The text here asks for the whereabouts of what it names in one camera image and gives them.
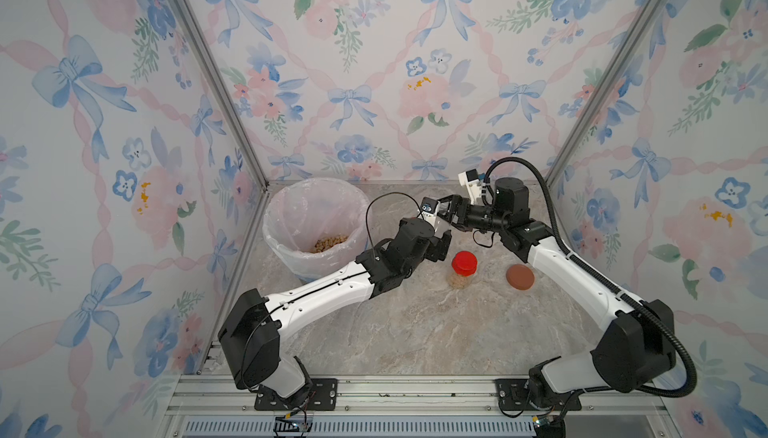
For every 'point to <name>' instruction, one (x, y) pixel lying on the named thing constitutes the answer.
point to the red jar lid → (464, 263)
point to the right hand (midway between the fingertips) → (433, 209)
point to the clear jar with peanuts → (460, 281)
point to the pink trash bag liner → (315, 226)
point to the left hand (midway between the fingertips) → (438, 225)
